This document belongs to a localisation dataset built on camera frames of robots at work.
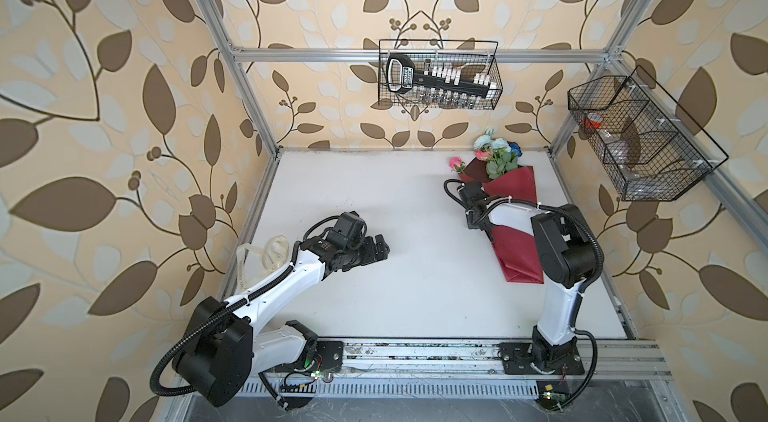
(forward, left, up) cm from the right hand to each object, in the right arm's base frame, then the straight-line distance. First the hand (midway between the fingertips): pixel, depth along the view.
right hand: (486, 220), depth 99 cm
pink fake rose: (+28, -4, +3) cm, 29 cm away
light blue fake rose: (+32, -5, +6) cm, 33 cm away
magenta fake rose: (+24, +7, +3) cm, 25 cm away
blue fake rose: (+29, -17, +5) cm, 34 cm away
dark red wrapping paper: (-12, -5, +4) cm, 14 cm away
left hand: (-14, +36, +9) cm, 39 cm away
